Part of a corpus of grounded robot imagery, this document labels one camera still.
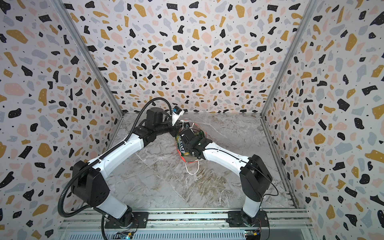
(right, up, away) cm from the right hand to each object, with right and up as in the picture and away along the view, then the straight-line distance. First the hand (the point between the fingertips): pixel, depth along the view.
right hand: (187, 137), depth 85 cm
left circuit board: (-29, -45, -15) cm, 55 cm away
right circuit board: (+33, -46, -14) cm, 58 cm away
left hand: (-1, +10, -6) cm, 12 cm away
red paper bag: (+3, -12, -9) cm, 15 cm away
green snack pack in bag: (-4, -4, 0) cm, 6 cm away
